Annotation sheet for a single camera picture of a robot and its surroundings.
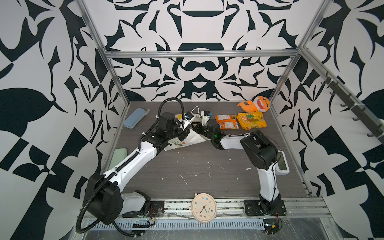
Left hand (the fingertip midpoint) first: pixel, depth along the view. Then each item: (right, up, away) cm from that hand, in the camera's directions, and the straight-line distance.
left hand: (190, 121), depth 78 cm
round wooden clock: (+6, -41, -6) cm, 42 cm away
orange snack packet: (+25, -1, +27) cm, 37 cm away
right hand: (0, -2, +15) cm, 15 cm away
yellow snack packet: (+44, 0, +26) cm, 51 cm away
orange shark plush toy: (+50, +11, +30) cm, 59 cm away
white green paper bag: (+2, -9, +5) cm, 10 cm away
